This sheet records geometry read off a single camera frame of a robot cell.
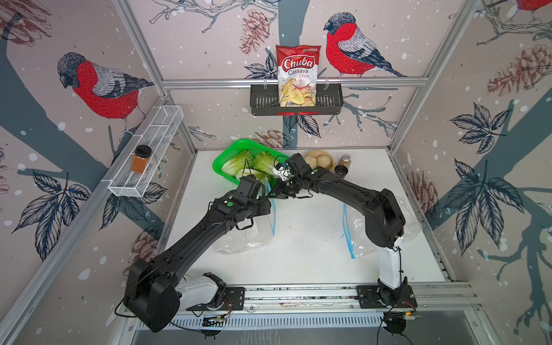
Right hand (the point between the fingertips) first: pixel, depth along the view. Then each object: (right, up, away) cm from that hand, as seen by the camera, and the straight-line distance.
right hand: (267, 196), depth 84 cm
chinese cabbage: (-14, +14, +19) cm, 28 cm away
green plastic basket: (-15, +24, +33) cm, 44 cm away
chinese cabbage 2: (-3, +14, +18) cm, 23 cm away
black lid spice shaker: (+33, +10, +12) cm, 37 cm away
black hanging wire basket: (-2, +42, +10) cm, 43 cm away
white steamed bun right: (+27, +15, +23) cm, 38 cm away
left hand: (+1, -1, -4) cm, 4 cm away
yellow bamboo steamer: (+25, +19, +29) cm, 43 cm away
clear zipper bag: (-6, -18, +3) cm, 20 cm away
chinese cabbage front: (-6, +8, +17) cm, 20 cm away
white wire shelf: (-45, +25, +1) cm, 52 cm away
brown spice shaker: (+37, +15, +19) cm, 44 cm away
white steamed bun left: (+21, +15, +22) cm, 34 cm away
